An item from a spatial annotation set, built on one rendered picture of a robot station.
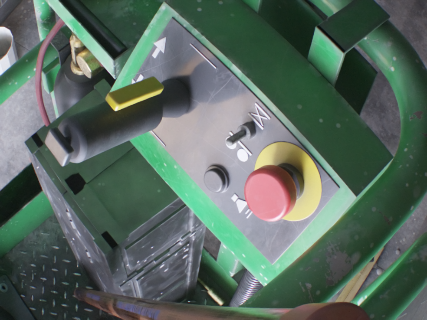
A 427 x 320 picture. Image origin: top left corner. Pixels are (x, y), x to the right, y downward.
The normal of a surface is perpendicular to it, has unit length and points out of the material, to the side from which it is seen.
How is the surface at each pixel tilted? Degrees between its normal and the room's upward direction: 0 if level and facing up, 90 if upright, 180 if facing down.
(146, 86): 32
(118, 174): 0
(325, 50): 90
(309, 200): 58
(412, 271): 13
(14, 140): 0
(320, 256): 27
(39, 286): 0
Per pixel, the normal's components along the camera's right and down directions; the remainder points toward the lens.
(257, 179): -0.61, 0.30
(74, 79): -0.04, -0.14
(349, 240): -0.06, -0.49
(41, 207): 0.65, 0.71
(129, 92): 0.44, -0.64
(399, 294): 0.15, -0.26
